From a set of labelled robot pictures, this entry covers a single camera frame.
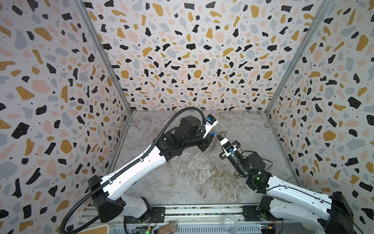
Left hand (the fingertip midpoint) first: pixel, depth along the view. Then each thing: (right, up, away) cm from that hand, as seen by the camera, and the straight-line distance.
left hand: (214, 132), depth 65 cm
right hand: (+3, -1, -1) cm, 3 cm away
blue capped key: (-1, -1, 0) cm, 1 cm away
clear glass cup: (+9, -46, +7) cm, 47 cm away
